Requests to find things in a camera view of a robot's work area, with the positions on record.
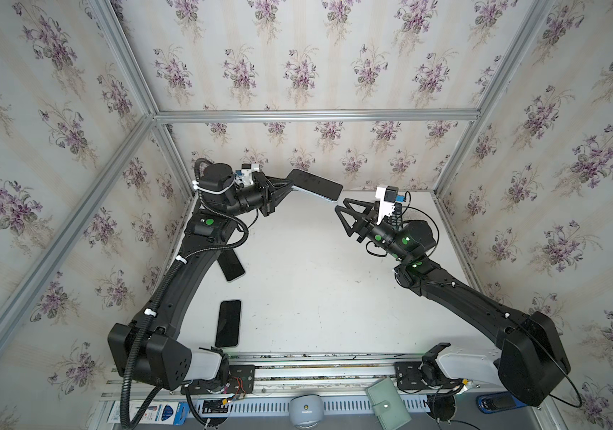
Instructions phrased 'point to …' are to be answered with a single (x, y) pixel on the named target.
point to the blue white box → (158, 412)
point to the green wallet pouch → (388, 405)
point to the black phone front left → (228, 327)
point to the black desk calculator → (396, 218)
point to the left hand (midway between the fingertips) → (295, 177)
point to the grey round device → (306, 411)
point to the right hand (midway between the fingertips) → (337, 206)
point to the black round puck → (443, 408)
